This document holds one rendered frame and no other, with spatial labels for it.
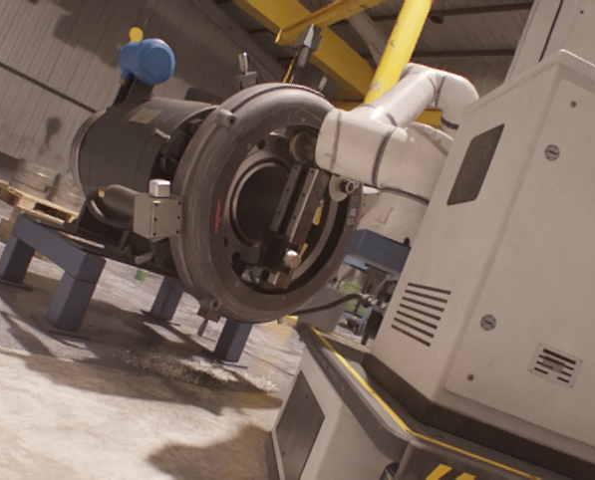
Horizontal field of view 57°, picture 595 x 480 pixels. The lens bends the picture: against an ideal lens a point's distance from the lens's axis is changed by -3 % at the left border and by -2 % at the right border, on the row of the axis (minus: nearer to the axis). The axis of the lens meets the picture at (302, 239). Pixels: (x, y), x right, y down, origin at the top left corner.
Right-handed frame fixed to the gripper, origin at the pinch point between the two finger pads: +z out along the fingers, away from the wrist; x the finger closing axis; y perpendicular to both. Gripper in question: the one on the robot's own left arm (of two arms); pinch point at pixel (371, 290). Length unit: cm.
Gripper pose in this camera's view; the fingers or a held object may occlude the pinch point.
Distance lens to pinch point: 233.3
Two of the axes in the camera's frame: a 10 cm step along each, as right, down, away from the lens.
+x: -7.1, -2.5, 6.6
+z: -3.8, 9.2, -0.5
